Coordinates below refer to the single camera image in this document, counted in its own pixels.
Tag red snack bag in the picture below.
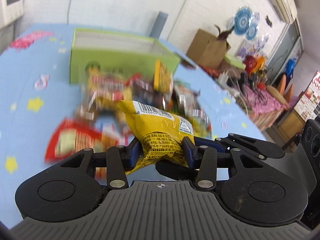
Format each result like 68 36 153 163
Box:
44 119 118 163

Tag brown cardboard box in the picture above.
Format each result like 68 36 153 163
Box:
187 29 231 69

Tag clear bag yellow twists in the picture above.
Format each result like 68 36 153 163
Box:
80 64 132 115

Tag blue paper fan decoration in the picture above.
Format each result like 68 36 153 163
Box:
234 7 253 36

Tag yellow snack bag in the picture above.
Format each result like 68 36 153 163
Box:
118 100 194 174

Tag green cardboard box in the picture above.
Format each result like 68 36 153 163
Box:
69 28 180 84

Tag yellow patterned snack packet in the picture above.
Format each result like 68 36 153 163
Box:
153 60 173 93

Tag white appliance with screen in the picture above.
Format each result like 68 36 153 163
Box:
0 0 24 29

